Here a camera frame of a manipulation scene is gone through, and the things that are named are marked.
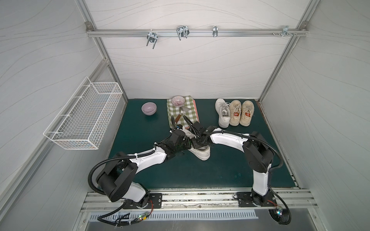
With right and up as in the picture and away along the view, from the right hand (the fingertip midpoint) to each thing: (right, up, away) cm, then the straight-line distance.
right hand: (196, 142), depth 93 cm
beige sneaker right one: (+38, +22, +11) cm, 46 cm away
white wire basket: (-57, +15, -25) cm, 64 cm away
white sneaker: (+20, +22, +11) cm, 32 cm away
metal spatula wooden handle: (-11, +22, +20) cm, 32 cm away
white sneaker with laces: (+3, -5, -10) cm, 12 cm away
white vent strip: (-10, -32, -23) cm, 40 cm away
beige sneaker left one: (+29, +20, +11) cm, 37 cm away
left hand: (-3, +2, -7) cm, 8 cm away
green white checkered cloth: (-17, +21, +21) cm, 34 cm away
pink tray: (+1, +21, +19) cm, 28 cm away
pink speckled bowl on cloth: (-14, +30, +23) cm, 40 cm away
